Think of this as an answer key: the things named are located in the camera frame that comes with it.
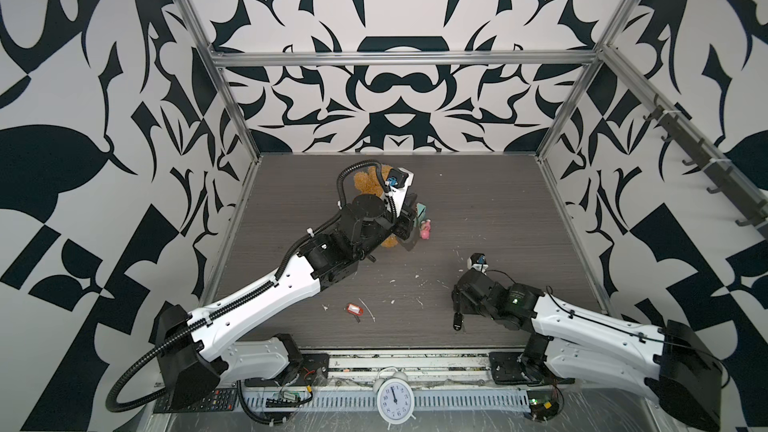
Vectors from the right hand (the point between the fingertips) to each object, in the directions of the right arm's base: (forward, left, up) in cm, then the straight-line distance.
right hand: (460, 296), depth 83 cm
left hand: (+12, +13, +32) cm, 37 cm away
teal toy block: (+27, +8, +2) cm, 28 cm away
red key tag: (-2, +29, -2) cm, 29 cm away
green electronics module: (-24, -16, -5) cm, 29 cm away
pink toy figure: (+21, +8, 0) cm, 23 cm away
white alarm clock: (-22, +18, 0) cm, 29 cm away
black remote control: (-23, +58, -1) cm, 63 cm away
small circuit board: (-22, +45, -5) cm, 50 cm away
